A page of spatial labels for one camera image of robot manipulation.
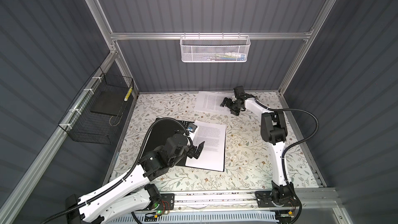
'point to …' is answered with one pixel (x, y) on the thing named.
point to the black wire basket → (95, 115)
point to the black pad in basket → (109, 102)
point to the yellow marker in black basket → (128, 94)
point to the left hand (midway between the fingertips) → (195, 137)
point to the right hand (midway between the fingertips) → (226, 108)
